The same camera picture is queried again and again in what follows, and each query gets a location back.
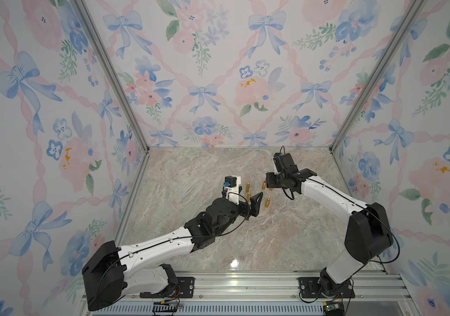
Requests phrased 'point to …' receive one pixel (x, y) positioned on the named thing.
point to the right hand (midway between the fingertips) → (272, 178)
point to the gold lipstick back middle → (247, 187)
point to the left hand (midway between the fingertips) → (253, 190)
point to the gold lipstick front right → (267, 202)
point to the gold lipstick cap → (270, 189)
